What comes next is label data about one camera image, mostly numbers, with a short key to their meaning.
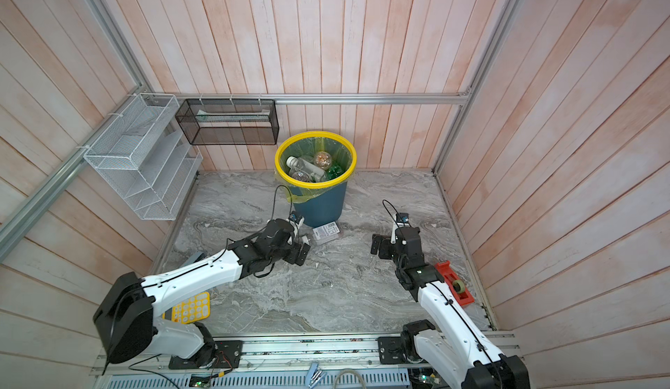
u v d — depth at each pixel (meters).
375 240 0.76
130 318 0.41
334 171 0.87
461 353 0.43
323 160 0.84
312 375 0.69
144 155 0.73
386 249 0.75
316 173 0.89
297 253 0.74
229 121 1.06
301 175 0.84
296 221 0.73
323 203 0.84
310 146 0.95
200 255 0.90
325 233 0.95
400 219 0.70
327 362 0.73
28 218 0.54
